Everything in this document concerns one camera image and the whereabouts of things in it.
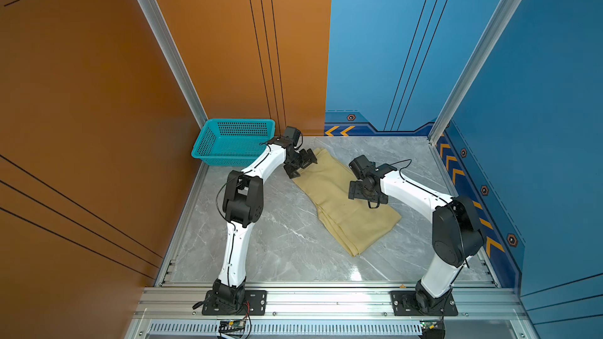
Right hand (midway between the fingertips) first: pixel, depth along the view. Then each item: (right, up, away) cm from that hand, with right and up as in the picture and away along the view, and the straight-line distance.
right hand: (362, 196), depth 92 cm
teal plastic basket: (-60, +24, +28) cm, 70 cm away
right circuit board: (+17, -37, -21) cm, 46 cm away
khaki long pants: (-3, -11, -1) cm, 12 cm away
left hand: (-20, +13, +9) cm, 25 cm away
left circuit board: (-45, -38, -19) cm, 62 cm away
